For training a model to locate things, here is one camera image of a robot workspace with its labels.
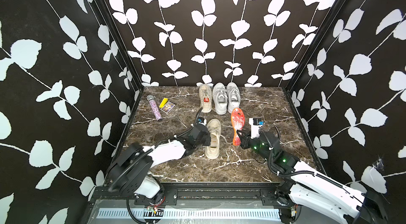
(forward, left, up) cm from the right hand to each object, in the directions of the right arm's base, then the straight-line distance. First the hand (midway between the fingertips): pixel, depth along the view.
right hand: (236, 129), depth 76 cm
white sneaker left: (+33, +6, -10) cm, 35 cm away
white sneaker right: (+33, -3, -12) cm, 35 cm away
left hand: (+4, +13, -12) cm, 18 cm away
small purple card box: (+27, +42, -18) cm, 53 cm away
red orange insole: (+5, -1, +1) cm, 5 cm away
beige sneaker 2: (+33, +16, -12) cm, 39 cm away
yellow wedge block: (+32, +46, -18) cm, 59 cm away
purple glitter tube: (+23, +49, -16) cm, 56 cm away
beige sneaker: (+9, +10, -14) cm, 19 cm away
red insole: (+32, +16, -15) cm, 38 cm away
